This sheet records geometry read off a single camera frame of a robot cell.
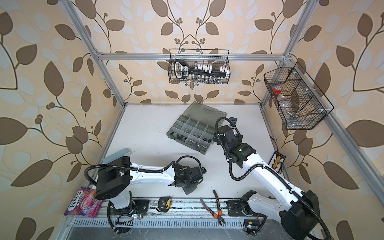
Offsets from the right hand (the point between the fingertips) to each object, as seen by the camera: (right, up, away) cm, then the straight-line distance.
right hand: (226, 134), depth 79 cm
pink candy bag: (-72, -33, -5) cm, 79 cm away
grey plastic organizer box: (-16, +2, +24) cm, 29 cm away
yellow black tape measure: (-32, -34, -5) cm, 47 cm away
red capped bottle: (+32, +26, +9) cm, 42 cm away
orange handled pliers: (-5, -38, -8) cm, 39 cm away
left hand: (-17, -28, +2) cm, 33 cm away
